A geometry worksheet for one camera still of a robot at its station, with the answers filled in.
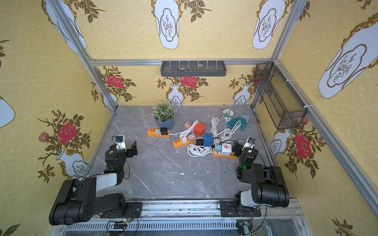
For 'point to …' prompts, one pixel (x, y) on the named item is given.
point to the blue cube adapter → (208, 140)
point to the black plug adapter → (164, 131)
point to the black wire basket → (279, 103)
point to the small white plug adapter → (184, 140)
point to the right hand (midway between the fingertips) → (241, 142)
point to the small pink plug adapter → (216, 141)
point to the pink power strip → (187, 125)
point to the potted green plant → (164, 114)
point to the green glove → (232, 123)
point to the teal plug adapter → (218, 147)
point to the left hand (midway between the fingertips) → (126, 141)
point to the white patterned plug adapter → (226, 149)
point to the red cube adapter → (200, 129)
